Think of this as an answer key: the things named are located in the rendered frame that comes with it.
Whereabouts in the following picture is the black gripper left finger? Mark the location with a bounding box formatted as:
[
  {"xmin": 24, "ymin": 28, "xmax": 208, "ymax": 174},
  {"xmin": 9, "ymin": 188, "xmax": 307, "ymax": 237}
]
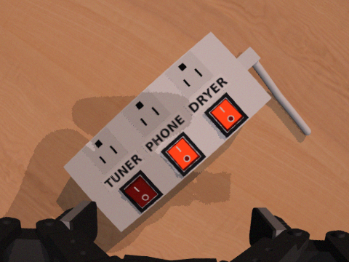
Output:
[{"xmin": 0, "ymin": 200, "xmax": 124, "ymax": 262}]

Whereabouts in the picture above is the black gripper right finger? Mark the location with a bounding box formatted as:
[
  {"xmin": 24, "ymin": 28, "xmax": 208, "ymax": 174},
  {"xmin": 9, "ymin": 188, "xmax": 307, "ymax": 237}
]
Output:
[{"xmin": 230, "ymin": 207, "xmax": 349, "ymax": 262}]

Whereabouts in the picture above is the white power strip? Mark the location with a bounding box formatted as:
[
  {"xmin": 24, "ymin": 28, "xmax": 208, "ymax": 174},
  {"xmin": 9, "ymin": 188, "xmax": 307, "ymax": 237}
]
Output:
[{"xmin": 64, "ymin": 32, "xmax": 311, "ymax": 232}]

